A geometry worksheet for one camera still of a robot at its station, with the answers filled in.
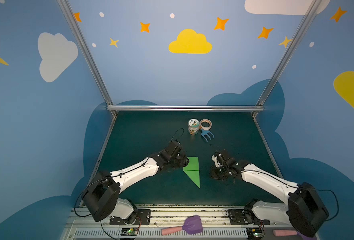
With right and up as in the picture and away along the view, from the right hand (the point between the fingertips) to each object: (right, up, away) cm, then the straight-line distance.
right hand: (208, 173), depth 84 cm
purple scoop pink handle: (-10, -22, -12) cm, 27 cm away
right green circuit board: (+19, -25, -13) cm, 34 cm away
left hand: (-12, +7, -2) cm, 14 cm away
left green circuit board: (-42, -24, -13) cm, 50 cm away
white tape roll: (+4, +32, +31) cm, 45 cm away
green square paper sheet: (-9, 0, +7) cm, 11 cm away
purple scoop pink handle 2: (+31, -23, -15) cm, 41 cm away
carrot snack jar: (-7, +27, +20) cm, 34 cm away
